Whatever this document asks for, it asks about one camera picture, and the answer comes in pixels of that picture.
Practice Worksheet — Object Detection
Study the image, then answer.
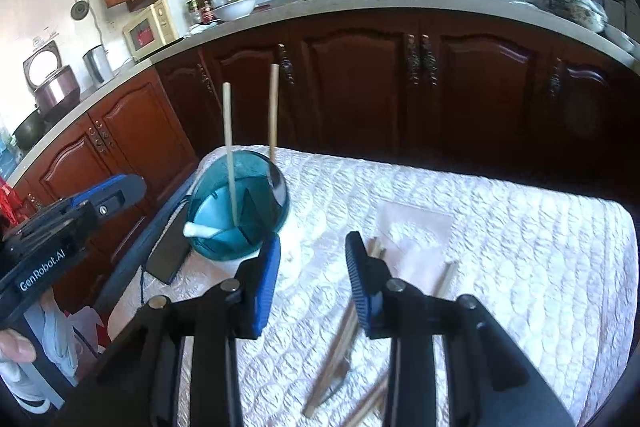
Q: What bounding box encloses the thin wooden chopstick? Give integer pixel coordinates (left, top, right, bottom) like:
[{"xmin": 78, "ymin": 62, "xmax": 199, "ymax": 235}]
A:
[
  {"xmin": 433, "ymin": 261, "xmax": 460, "ymax": 299},
  {"xmin": 343, "ymin": 372, "xmax": 388, "ymax": 427}
]

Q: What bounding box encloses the white ceramic soup spoon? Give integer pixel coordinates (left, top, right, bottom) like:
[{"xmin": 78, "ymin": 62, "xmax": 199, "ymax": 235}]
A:
[{"xmin": 182, "ymin": 221, "xmax": 221, "ymax": 239}]

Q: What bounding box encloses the light wooden chopstick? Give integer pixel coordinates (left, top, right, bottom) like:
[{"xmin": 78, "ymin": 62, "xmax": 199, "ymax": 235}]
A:
[
  {"xmin": 268, "ymin": 64, "xmax": 280, "ymax": 162},
  {"xmin": 222, "ymin": 82, "xmax": 239, "ymax": 227}
]

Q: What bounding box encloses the left gloved hand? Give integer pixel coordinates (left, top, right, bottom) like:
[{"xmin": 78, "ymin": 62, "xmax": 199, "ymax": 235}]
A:
[{"xmin": 1, "ymin": 289, "xmax": 79, "ymax": 415}]

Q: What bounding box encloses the white utensil holder teal rim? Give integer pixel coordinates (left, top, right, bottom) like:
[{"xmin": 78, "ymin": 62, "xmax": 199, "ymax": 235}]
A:
[{"xmin": 186, "ymin": 150, "xmax": 291, "ymax": 261}]

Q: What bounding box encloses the red and white bag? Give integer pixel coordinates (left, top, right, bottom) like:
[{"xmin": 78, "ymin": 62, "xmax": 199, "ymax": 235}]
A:
[{"xmin": 66, "ymin": 306, "xmax": 111, "ymax": 357}]

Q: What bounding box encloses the purple rice cooker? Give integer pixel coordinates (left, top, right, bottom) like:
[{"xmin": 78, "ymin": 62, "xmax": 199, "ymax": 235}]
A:
[{"xmin": 23, "ymin": 40, "xmax": 80, "ymax": 124}]

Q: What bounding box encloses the white quilted tablecloth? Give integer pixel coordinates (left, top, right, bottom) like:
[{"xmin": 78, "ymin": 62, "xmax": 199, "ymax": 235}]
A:
[{"xmin": 106, "ymin": 145, "xmax": 637, "ymax": 427}]

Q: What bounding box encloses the white mixing bowl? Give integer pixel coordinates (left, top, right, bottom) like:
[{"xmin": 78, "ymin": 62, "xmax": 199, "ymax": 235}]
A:
[{"xmin": 214, "ymin": 0, "xmax": 257, "ymax": 22}]

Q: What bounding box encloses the cream microwave oven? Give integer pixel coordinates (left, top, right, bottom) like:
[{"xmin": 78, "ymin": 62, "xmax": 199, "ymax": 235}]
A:
[{"xmin": 122, "ymin": 0, "xmax": 191, "ymax": 61}]

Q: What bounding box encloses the dark sauce bottle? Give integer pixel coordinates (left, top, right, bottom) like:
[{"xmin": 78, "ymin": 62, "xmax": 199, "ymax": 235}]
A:
[{"xmin": 198, "ymin": 0, "xmax": 214, "ymax": 25}]

